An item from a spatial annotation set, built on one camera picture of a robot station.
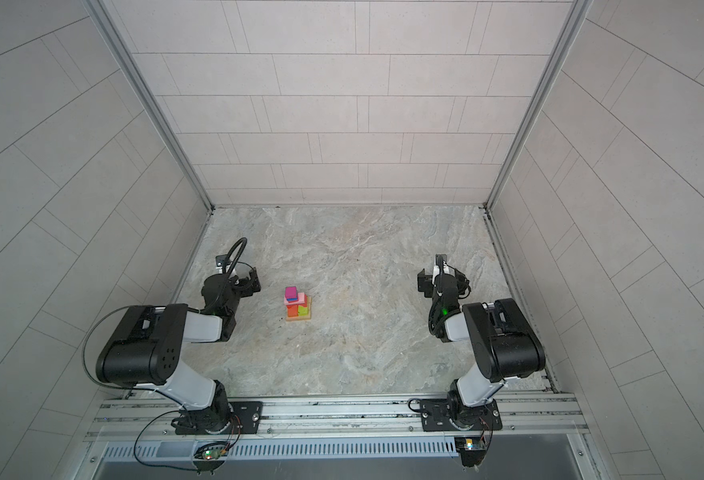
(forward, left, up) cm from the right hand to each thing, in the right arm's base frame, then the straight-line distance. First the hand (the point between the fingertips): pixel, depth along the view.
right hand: (439, 267), depth 94 cm
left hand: (+4, +60, +3) cm, 61 cm away
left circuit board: (-44, +60, 0) cm, 74 cm away
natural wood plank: (-13, +44, -3) cm, 46 cm away
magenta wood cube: (-9, +45, +6) cm, 46 cm away
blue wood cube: (-11, +45, +5) cm, 46 cm away
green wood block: (-11, +43, -1) cm, 44 cm away
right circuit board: (-45, +2, -6) cm, 46 cm away
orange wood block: (-11, +45, -1) cm, 47 cm away
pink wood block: (-10, +42, +3) cm, 43 cm away
